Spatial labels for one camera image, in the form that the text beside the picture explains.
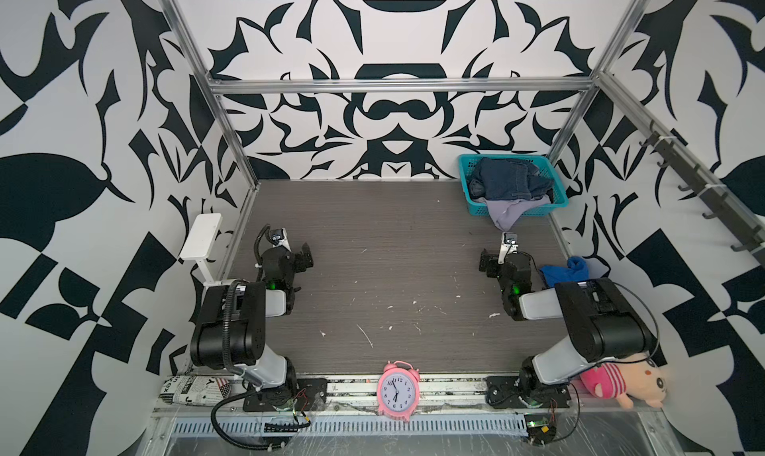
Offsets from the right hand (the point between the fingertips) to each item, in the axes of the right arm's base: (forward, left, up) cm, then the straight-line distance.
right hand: (502, 246), depth 95 cm
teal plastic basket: (+15, +4, +1) cm, 16 cm away
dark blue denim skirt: (+24, -4, +6) cm, 25 cm away
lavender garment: (+10, -3, +5) cm, 11 cm away
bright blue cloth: (-7, -22, -3) cm, 23 cm away
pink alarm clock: (-39, +34, -3) cm, 51 cm away
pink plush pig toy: (-37, -23, +1) cm, 44 cm away
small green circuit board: (-47, 0, -7) cm, 47 cm away
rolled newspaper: (-39, +82, -1) cm, 91 cm away
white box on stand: (-9, +83, +18) cm, 85 cm away
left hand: (+1, +67, +2) cm, 67 cm away
